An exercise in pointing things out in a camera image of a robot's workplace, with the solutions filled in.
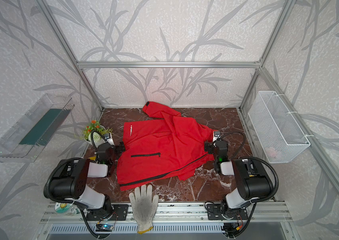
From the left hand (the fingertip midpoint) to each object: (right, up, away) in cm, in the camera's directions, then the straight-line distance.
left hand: (116, 135), depth 93 cm
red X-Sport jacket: (+31, -7, +3) cm, 32 cm away
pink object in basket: (+85, -6, -21) cm, 88 cm away
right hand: (+64, 0, +2) cm, 64 cm away
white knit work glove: (+22, -35, -18) cm, 45 cm away
